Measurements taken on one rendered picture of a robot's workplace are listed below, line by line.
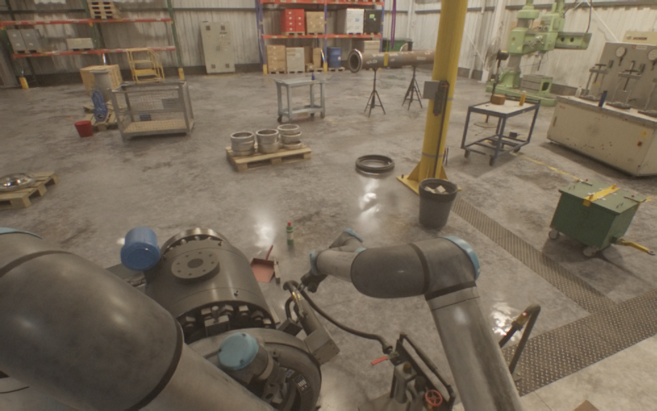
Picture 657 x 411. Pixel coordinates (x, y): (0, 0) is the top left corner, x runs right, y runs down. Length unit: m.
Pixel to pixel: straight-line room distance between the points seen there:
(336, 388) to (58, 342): 1.97
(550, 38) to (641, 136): 5.82
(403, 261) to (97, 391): 0.55
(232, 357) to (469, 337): 0.53
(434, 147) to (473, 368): 3.77
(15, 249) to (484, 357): 0.74
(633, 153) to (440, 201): 3.54
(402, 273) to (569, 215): 3.23
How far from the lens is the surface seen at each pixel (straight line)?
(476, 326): 0.76
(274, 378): 1.08
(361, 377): 2.29
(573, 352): 2.89
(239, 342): 0.89
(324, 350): 1.40
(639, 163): 6.32
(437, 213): 3.62
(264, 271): 3.01
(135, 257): 1.76
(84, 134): 8.15
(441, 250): 0.77
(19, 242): 0.46
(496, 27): 14.75
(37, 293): 0.38
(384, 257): 0.74
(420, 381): 1.71
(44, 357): 0.38
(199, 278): 1.60
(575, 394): 2.66
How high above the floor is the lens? 1.90
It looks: 29 degrees down
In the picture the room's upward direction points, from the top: straight up
